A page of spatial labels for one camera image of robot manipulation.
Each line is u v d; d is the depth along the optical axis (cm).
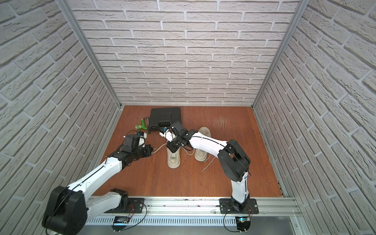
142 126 104
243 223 70
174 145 76
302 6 69
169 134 77
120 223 70
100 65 95
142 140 70
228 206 73
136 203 74
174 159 83
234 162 48
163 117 106
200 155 87
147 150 76
